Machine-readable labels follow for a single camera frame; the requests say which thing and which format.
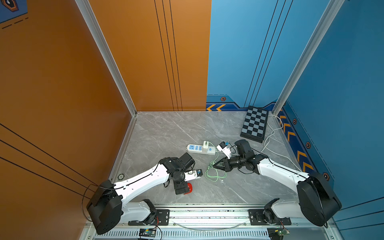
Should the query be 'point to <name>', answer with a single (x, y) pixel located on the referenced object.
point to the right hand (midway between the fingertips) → (215, 166)
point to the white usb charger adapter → (205, 144)
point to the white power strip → (200, 148)
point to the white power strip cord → (273, 151)
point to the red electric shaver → (190, 187)
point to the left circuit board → (147, 232)
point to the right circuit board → (277, 233)
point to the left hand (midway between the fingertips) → (184, 177)
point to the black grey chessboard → (254, 126)
